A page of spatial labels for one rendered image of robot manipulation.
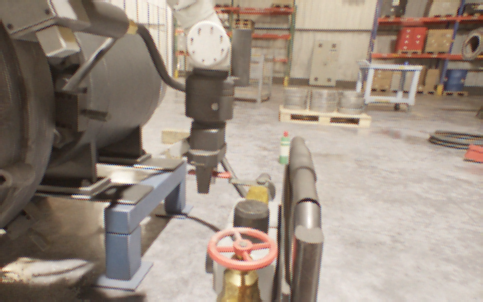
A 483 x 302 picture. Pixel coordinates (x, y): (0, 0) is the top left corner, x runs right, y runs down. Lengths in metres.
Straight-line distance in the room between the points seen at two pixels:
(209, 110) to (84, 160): 0.69
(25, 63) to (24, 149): 0.16
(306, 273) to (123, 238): 0.84
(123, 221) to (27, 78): 0.51
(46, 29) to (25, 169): 0.26
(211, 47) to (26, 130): 0.38
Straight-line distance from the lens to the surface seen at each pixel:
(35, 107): 0.70
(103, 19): 0.79
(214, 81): 0.54
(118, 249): 1.10
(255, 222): 0.40
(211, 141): 0.55
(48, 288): 1.21
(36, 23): 0.66
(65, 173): 1.21
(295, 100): 4.65
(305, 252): 0.28
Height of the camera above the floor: 0.68
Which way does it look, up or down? 15 degrees down
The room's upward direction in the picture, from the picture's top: 3 degrees clockwise
